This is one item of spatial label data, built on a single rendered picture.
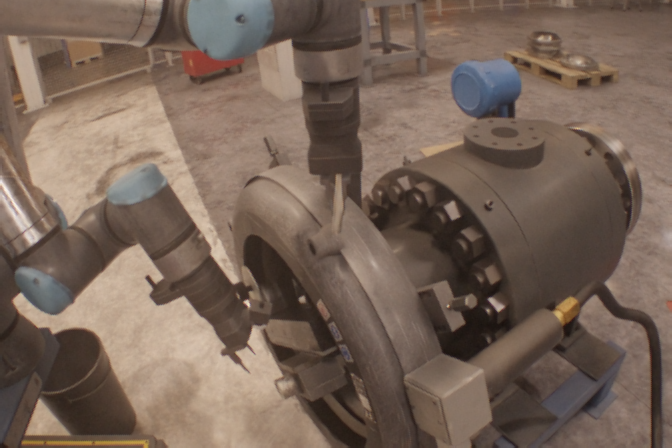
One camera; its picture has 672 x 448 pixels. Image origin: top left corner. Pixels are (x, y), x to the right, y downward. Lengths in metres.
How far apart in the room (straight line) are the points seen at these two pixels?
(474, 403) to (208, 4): 0.62
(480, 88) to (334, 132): 0.79
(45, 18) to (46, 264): 0.34
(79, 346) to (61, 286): 1.14
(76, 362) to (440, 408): 1.45
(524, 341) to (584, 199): 0.52
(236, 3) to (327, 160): 0.29
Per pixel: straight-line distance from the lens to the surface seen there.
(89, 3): 0.54
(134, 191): 0.68
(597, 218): 1.24
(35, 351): 1.03
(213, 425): 1.75
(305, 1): 0.53
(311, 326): 0.84
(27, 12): 0.52
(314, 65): 0.60
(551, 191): 1.14
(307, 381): 0.87
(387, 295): 0.73
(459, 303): 0.70
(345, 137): 0.65
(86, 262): 0.73
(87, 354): 1.84
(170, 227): 0.69
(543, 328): 0.82
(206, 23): 0.51
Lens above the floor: 1.37
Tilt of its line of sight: 28 degrees down
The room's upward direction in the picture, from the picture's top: 7 degrees counter-clockwise
